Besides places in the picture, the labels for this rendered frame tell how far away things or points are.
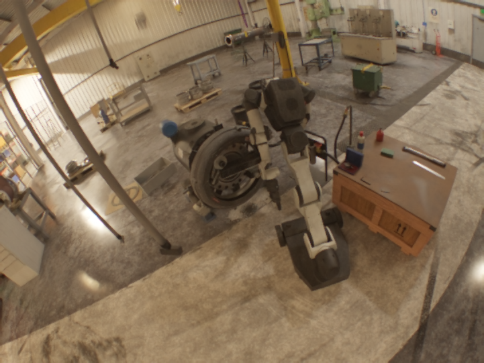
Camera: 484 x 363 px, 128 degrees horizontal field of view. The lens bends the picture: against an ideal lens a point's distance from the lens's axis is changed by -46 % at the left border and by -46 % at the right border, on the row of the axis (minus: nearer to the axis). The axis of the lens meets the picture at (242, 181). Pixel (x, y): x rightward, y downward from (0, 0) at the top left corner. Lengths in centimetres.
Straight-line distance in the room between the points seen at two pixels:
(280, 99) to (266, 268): 133
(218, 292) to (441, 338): 188
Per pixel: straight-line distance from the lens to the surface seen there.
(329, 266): 147
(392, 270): 194
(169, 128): 219
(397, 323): 183
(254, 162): 183
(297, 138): 134
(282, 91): 143
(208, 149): 159
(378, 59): 707
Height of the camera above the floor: 169
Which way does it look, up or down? 40 degrees down
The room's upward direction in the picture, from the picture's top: 20 degrees counter-clockwise
